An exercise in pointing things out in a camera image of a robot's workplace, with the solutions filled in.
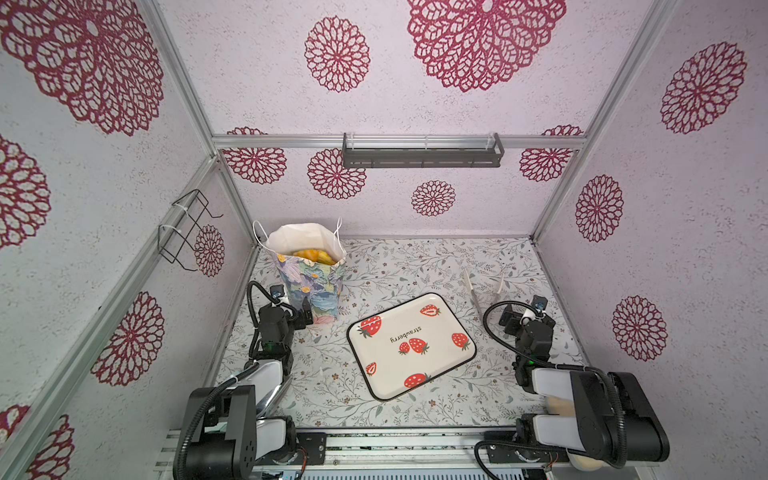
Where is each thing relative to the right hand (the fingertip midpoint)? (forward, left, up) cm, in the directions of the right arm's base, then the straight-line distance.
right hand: (528, 304), depth 87 cm
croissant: (+10, +63, +9) cm, 65 cm away
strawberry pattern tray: (-8, +35, -11) cm, 38 cm away
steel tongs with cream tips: (+14, +3, -8) cm, 16 cm away
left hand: (-2, +71, 0) cm, 71 cm away
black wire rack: (+1, +95, +23) cm, 98 cm away
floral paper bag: (0, +60, +8) cm, 61 cm away
